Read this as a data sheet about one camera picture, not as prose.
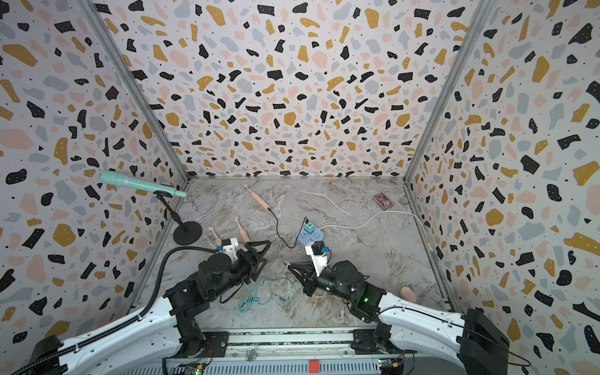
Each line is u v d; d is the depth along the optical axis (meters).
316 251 0.63
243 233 0.99
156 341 0.58
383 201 1.13
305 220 0.97
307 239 0.96
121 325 0.46
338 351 0.74
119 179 0.72
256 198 1.13
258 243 0.70
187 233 0.99
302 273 0.65
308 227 0.95
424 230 1.07
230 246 0.70
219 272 0.54
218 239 0.97
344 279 0.56
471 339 0.43
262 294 0.84
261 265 0.64
